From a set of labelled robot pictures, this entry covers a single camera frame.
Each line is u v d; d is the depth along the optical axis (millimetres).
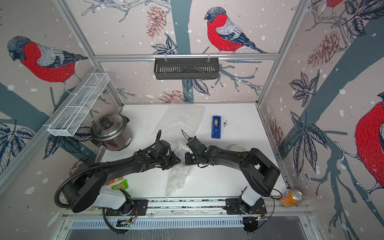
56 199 395
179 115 1138
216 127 1018
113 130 837
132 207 697
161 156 709
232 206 727
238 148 890
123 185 799
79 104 789
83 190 424
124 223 716
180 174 778
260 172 445
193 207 745
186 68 1063
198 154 677
